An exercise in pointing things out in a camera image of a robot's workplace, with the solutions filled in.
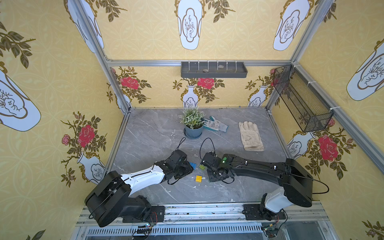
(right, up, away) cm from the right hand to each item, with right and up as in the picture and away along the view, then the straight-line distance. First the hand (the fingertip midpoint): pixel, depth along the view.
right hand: (213, 180), depth 82 cm
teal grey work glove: (+4, +31, +27) cm, 41 cm away
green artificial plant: (-11, +34, +8) cm, 37 cm away
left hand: (-11, +4, +3) cm, 12 cm away
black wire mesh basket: (+54, +38, +1) cm, 66 cm away
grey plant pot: (-11, +25, +15) cm, 31 cm away
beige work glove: (+29, +22, +21) cm, 42 cm away
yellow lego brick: (-8, 0, +1) cm, 8 cm away
